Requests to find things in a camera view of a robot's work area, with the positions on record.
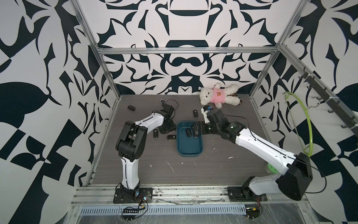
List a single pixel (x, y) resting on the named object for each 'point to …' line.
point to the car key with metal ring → (162, 102)
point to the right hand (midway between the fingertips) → (197, 124)
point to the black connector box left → (129, 213)
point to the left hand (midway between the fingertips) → (171, 127)
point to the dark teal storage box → (189, 146)
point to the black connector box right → (252, 213)
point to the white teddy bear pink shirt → (219, 95)
